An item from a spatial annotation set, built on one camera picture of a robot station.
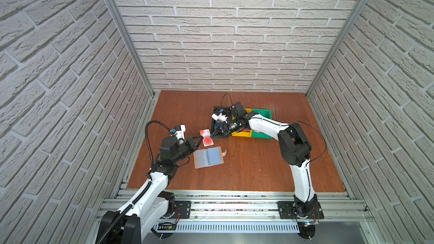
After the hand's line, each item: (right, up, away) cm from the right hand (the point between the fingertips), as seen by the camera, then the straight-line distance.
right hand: (213, 137), depth 81 cm
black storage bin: (+1, +5, +18) cm, 19 cm away
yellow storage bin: (+17, 0, +13) cm, 21 cm away
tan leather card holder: (-3, -12, +8) cm, 15 cm away
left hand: (-4, +1, -3) cm, 5 cm away
